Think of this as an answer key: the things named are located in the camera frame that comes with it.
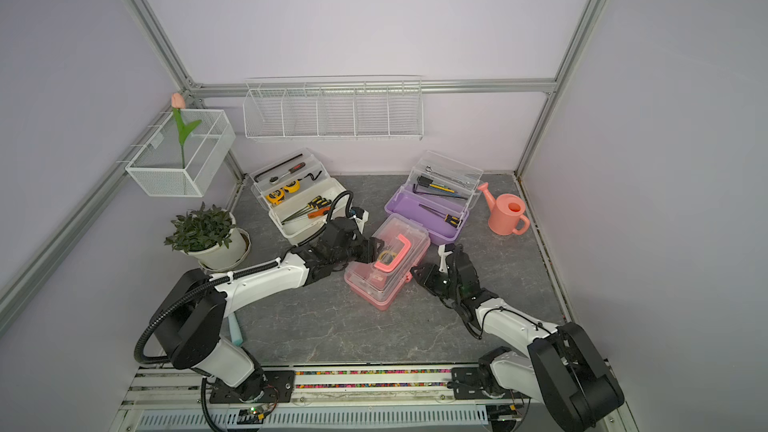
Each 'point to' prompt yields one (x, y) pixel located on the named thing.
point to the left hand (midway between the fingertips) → (377, 246)
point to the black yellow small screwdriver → (448, 218)
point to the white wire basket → (156, 164)
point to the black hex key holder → (424, 181)
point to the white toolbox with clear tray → (299, 194)
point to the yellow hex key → (441, 188)
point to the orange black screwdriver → (318, 213)
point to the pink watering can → (506, 213)
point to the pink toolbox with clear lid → (379, 283)
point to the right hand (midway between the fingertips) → (411, 270)
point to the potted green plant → (212, 237)
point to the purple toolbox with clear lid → (439, 194)
